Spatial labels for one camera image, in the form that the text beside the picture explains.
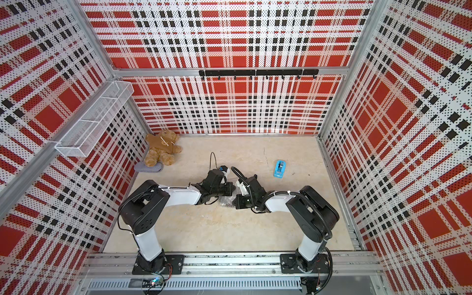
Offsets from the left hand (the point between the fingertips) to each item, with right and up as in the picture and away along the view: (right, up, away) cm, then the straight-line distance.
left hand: (238, 187), depth 94 cm
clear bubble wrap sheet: (-5, -5, -6) cm, 9 cm away
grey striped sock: (-56, +11, +9) cm, 58 cm away
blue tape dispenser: (+23, +9, +7) cm, 26 cm away
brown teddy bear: (-46, +21, +12) cm, 52 cm away
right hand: (-1, -6, -5) cm, 8 cm away
